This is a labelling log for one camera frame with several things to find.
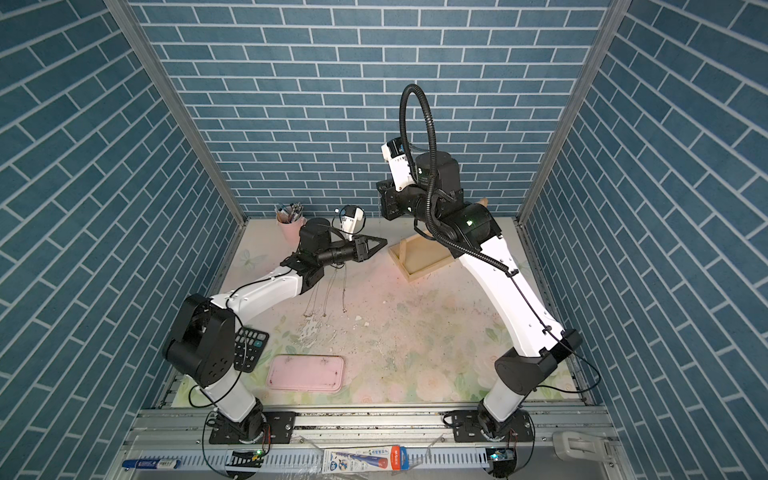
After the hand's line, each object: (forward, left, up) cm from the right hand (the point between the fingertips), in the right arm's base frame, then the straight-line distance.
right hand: (382, 186), depth 63 cm
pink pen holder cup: (+20, +37, -39) cm, 57 cm away
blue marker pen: (-49, +48, -45) cm, 82 cm away
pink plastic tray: (-26, +20, -44) cm, 55 cm away
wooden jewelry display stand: (+17, -11, -44) cm, 48 cm away
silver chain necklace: (-7, +25, -47) cm, 53 cm away
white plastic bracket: (-38, -50, -44) cm, 76 cm away
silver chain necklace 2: (-6, +14, -47) cm, 49 cm away
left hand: (+1, -2, -20) cm, 20 cm away
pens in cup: (+24, +39, -34) cm, 57 cm away
